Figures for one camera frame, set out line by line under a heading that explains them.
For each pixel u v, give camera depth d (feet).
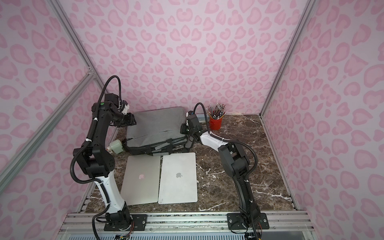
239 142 1.71
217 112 3.41
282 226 2.37
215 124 3.70
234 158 1.84
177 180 2.86
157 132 3.12
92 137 1.77
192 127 2.57
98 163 1.75
